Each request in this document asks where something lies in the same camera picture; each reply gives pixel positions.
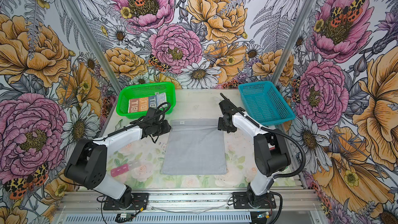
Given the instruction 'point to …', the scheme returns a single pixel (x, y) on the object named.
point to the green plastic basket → (143, 90)
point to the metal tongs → (120, 122)
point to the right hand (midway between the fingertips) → (224, 131)
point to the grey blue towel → (144, 103)
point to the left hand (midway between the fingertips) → (168, 132)
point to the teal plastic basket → (263, 103)
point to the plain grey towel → (195, 146)
